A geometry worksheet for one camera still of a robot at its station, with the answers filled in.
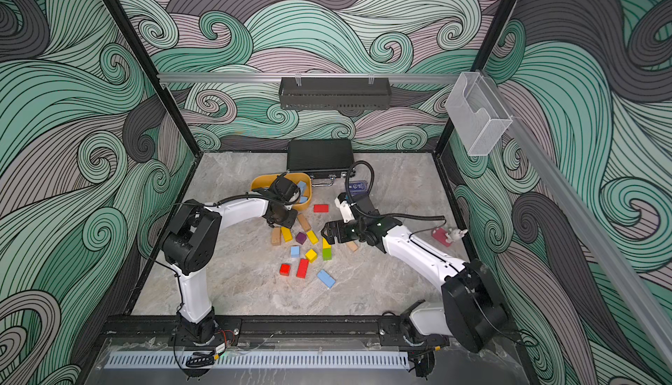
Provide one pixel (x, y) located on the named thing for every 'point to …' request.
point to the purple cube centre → (301, 237)
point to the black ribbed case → (321, 158)
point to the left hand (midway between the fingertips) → (289, 216)
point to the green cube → (327, 254)
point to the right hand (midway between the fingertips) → (331, 231)
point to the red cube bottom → (284, 269)
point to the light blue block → (326, 278)
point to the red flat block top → (321, 208)
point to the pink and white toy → (446, 238)
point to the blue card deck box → (358, 187)
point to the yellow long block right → (325, 244)
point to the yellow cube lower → (311, 255)
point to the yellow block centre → (311, 234)
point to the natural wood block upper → (306, 226)
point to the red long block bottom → (302, 268)
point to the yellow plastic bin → (264, 181)
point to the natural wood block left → (276, 236)
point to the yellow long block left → (287, 234)
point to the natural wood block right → (353, 245)
